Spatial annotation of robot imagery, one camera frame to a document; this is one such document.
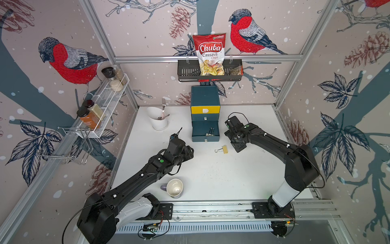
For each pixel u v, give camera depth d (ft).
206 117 3.24
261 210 2.39
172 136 2.40
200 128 3.59
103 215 1.26
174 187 2.61
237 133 2.12
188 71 3.31
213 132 3.41
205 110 3.03
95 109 2.20
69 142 1.91
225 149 3.17
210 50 2.67
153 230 2.34
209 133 3.37
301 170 1.50
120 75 2.80
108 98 2.85
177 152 2.07
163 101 3.40
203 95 3.19
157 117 3.54
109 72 2.55
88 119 2.09
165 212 2.40
